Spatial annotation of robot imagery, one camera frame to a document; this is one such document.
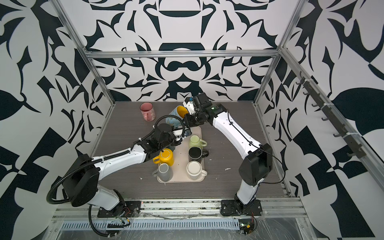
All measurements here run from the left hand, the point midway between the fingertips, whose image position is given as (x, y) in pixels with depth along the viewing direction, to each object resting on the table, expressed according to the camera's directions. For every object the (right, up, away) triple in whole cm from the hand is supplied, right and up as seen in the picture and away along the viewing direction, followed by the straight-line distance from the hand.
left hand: (182, 123), depth 81 cm
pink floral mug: (-25, +7, +20) cm, 33 cm away
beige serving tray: (-1, -21, +10) cm, 23 cm away
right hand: (0, +1, -3) cm, 3 cm away
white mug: (+6, -24, -2) cm, 25 cm away
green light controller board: (+31, -48, -10) cm, 58 cm away
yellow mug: (-9, -17, 0) cm, 19 cm away
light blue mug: (-1, +6, 0) cm, 7 cm away
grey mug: (-8, -24, -5) cm, 26 cm away
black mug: (+7, -16, +2) cm, 18 cm away
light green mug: (+7, -10, +6) cm, 14 cm away
